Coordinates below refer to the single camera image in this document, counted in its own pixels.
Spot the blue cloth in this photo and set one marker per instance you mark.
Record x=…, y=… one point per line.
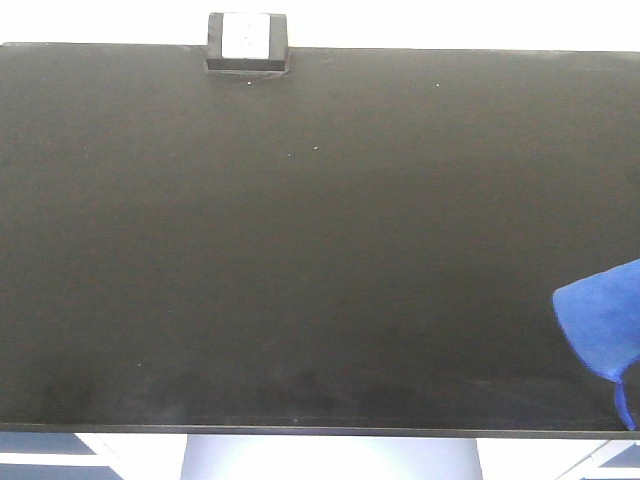
x=600, y=320

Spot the black benchtop socket box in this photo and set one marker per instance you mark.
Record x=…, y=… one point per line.
x=245, y=62

